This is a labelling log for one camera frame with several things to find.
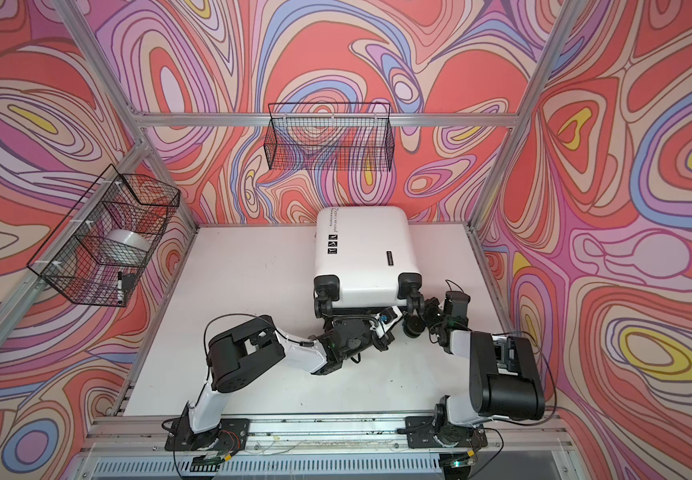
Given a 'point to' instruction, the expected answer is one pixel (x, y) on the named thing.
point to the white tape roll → (125, 247)
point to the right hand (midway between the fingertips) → (413, 308)
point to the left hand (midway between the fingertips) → (406, 318)
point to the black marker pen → (120, 288)
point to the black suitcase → (366, 256)
